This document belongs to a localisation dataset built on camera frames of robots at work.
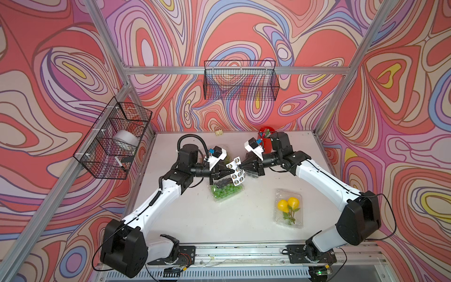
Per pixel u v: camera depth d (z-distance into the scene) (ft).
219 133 3.91
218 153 1.99
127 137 2.46
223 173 2.19
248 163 2.22
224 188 2.91
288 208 2.71
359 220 1.38
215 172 2.06
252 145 2.09
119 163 2.41
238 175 2.31
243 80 3.12
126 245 1.29
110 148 2.63
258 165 2.11
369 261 2.33
